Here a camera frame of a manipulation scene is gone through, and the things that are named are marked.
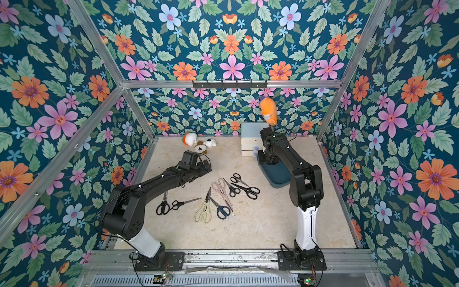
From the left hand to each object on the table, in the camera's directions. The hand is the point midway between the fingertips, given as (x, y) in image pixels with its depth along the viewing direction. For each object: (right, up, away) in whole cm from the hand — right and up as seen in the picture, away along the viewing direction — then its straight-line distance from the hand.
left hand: (207, 167), depth 94 cm
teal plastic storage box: (+40, -6, +9) cm, 41 cm away
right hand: (+31, +4, +2) cm, 32 cm away
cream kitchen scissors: (0, -22, -7) cm, 23 cm away
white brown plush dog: (-7, +11, +17) cm, 22 cm away
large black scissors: (+24, -13, 0) cm, 27 cm away
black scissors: (-21, -20, -5) cm, 30 cm away
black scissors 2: (+16, -7, +6) cm, 18 cm away
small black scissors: (+14, -13, +1) cm, 19 cm away
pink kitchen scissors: (+7, -11, +4) cm, 13 cm away
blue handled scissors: (+9, -22, -6) cm, 24 cm away
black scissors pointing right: (-15, -19, -3) cm, 24 cm away
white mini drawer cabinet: (+24, +16, +6) cm, 29 cm away
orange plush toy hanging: (+33, +31, +2) cm, 46 cm away
